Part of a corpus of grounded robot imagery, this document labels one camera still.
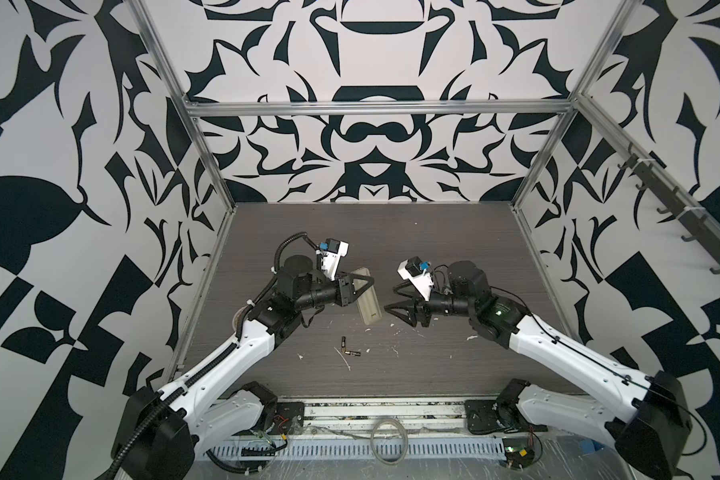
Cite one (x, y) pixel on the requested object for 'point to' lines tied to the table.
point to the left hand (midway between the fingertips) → (374, 276)
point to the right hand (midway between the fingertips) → (392, 298)
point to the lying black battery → (354, 353)
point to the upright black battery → (343, 341)
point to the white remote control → (368, 302)
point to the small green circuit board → (519, 452)
